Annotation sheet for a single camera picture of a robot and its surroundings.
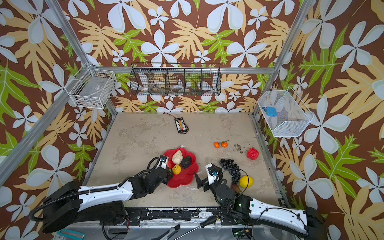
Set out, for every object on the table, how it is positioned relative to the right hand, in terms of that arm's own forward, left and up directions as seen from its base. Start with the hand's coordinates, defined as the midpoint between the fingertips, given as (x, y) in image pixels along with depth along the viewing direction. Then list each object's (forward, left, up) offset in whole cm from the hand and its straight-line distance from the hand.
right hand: (201, 169), depth 75 cm
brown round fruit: (-5, -20, -14) cm, 25 cm away
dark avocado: (+9, +8, -10) cm, 16 cm away
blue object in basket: (+31, -42, +10) cm, 53 cm away
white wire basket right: (+28, -49, +12) cm, 57 cm away
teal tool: (-25, +63, -15) cm, 69 cm away
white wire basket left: (+41, +61, +20) cm, 77 cm away
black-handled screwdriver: (-22, -1, -14) cm, 26 cm away
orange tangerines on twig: (+24, -18, -13) cm, 32 cm away
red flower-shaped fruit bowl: (+3, +8, -15) cm, 17 cm away
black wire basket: (+56, +15, +16) cm, 60 cm away
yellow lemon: (-3, -24, -11) cm, 27 cm away
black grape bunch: (+5, -20, -11) cm, 23 cm away
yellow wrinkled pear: (+5, +14, -11) cm, 18 cm away
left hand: (+5, +18, -8) cm, 21 cm away
